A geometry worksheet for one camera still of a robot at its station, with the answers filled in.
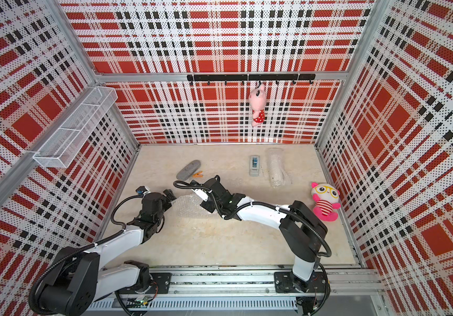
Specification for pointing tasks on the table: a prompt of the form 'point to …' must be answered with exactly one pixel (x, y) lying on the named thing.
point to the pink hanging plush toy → (257, 99)
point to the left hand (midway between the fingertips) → (168, 195)
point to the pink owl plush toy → (326, 199)
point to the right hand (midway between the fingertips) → (208, 192)
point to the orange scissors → (198, 174)
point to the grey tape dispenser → (254, 165)
